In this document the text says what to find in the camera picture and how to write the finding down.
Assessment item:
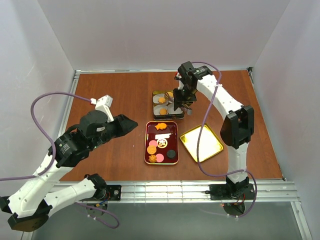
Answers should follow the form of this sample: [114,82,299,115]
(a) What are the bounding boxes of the dark red serving tray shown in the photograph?
[144,121,179,166]

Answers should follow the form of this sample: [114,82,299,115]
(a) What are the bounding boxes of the aluminium left frame rail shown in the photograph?
[57,70,81,137]

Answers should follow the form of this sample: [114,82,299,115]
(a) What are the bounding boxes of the gold tin lid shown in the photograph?
[180,123,224,163]

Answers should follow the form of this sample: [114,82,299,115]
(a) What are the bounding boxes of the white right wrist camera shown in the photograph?
[174,72,181,81]

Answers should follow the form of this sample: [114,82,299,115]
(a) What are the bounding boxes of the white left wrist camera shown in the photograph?
[90,95,114,123]

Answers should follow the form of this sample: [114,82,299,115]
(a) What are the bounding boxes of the black round cookie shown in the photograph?
[166,149,177,159]

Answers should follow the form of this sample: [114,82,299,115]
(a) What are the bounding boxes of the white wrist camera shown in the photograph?
[90,95,114,123]
[174,72,181,81]

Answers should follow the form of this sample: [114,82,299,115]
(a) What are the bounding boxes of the metal serving tongs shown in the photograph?
[164,90,192,115]

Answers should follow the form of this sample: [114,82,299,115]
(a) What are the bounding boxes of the orange flower cookie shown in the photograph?
[158,97,166,104]

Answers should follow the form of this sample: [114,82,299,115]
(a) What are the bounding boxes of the white paper cup front-right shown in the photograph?
[167,103,176,115]

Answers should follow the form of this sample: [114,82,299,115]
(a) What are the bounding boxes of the aluminium front frame rail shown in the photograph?
[31,180,301,204]

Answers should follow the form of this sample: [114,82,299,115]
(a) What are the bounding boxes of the white paper cup front-left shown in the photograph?
[153,104,168,116]

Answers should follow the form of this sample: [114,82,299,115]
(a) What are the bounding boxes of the pink round cookie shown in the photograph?
[155,153,165,163]
[148,140,158,147]

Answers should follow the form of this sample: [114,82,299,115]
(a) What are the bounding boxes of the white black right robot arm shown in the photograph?
[173,61,255,198]

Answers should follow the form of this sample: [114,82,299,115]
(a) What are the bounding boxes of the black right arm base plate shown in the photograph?
[204,183,256,200]

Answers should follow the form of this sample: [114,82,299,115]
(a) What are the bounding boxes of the white paper cup back-left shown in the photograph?
[152,93,168,105]

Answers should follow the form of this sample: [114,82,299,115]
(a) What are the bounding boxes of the gold square cookie tin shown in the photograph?
[152,90,185,121]

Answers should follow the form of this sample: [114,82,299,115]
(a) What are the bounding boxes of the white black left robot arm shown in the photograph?
[0,110,138,232]

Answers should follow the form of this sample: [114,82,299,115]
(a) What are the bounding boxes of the white paper cup back-right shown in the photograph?
[164,91,174,103]

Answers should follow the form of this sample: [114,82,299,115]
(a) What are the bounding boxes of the pink round cookie lower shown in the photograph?
[155,153,165,163]

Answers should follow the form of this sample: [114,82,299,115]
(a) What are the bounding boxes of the round waffle sandwich cookie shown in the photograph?
[165,91,174,98]

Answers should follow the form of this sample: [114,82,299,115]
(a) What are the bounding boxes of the aluminium right frame rail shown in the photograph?
[246,66,254,85]

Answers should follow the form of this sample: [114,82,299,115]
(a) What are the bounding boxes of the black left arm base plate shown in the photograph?
[101,184,122,201]

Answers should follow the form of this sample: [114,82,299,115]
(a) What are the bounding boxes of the orange fish-shaped cookie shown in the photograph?
[154,122,167,131]

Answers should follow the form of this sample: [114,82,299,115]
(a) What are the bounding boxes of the orange swirl cookie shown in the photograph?
[148,154,157,164]

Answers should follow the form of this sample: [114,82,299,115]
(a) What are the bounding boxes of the pink round cookie upper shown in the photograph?
[148,140,158,147]

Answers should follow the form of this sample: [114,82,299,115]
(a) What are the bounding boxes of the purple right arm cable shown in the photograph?
[191,60,257,217]

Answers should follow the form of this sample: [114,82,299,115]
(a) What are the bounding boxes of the aluminium frame rail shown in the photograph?
[57,70,81,137]
[31,180,301,204]
[246,66,254,85]

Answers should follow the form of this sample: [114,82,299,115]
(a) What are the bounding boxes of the orange shell-shaped cookie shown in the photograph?
[159,108,168,115]

